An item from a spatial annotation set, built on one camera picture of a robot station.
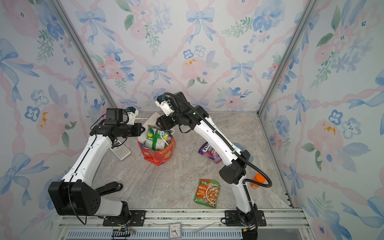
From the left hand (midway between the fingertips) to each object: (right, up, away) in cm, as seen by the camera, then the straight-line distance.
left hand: (144, 127), depth 80 cm
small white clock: (+18, -48, -11) cm, 52 cm away
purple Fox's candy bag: (+35, -14, +16) cm, 41 cm away
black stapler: (-18, -32, -1) cm, 37 cm away
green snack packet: (+7, -6, -2) cm, 10 cm away
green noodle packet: (+34, -35, +1) cm, 49 cm away
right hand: (+11, +4, -6) cm, 13 cm away
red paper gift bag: (+3, -18, +10) cm, 21 cm away
